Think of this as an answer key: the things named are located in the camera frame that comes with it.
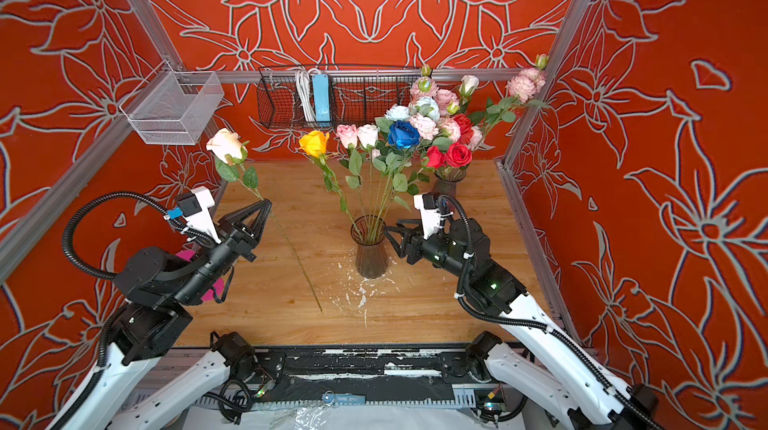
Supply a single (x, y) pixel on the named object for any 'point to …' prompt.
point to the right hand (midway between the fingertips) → (386, 227)
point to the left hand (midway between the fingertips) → (267, 202)
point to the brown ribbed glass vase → (372, 257)
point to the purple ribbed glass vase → (447, 184)
